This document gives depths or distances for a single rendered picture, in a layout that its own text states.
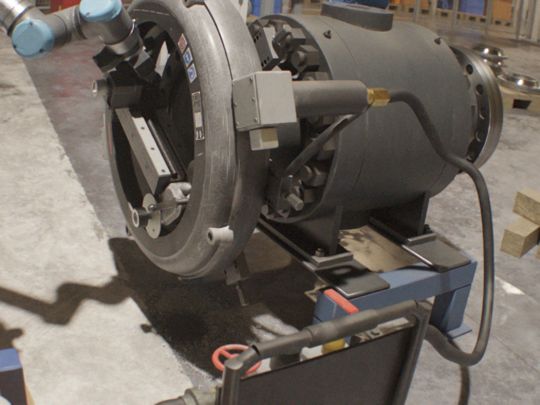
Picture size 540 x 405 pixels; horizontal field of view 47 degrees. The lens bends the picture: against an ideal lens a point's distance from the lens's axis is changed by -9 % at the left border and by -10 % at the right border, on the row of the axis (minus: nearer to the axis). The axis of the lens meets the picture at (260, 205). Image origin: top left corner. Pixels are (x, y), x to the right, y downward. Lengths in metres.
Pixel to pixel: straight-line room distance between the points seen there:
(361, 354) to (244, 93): 0.55
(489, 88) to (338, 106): 0.86
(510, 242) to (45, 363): 1.86
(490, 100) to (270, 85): 1.02
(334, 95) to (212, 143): 0.26
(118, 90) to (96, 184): 1.29
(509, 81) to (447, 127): 4.16
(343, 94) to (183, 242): 0.49
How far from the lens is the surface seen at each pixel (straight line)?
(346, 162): 1.65
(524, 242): 2.75
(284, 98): 1.29
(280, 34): 1.37
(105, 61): 1.65
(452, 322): 2.10
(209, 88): 1.37
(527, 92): 5.95
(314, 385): 1.05
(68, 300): 2.08
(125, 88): 1.69
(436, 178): 1.95
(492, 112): 2.14
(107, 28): 1.54
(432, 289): 1.92
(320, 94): 1.35
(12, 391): 0.85
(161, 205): 1.59
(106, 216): 2.63
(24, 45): 1.45
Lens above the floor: 1.08
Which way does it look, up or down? 23 degrees down
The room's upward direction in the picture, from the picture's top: 6 degrees clockwise
